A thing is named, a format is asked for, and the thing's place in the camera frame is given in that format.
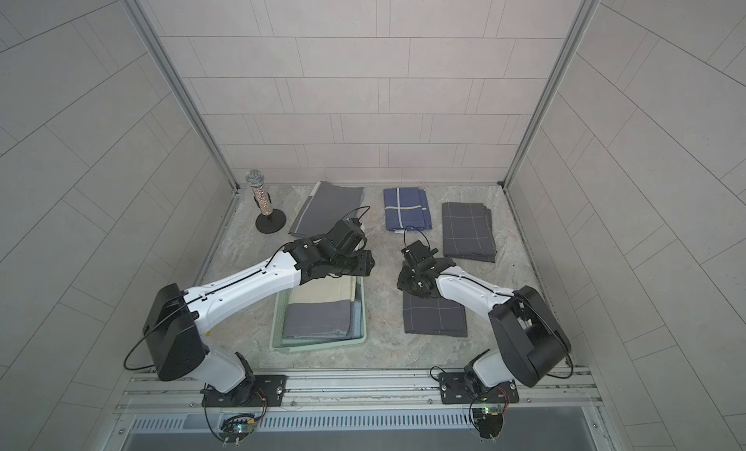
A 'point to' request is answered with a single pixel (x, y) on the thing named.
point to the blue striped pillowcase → (407, 209)
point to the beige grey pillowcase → (325, 308)
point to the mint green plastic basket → (278, 328)
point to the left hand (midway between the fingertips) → (376, 263)
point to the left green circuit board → (236, 428)
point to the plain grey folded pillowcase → (327, 206)
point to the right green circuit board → (490, 423)
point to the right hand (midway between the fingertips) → (401, 283)
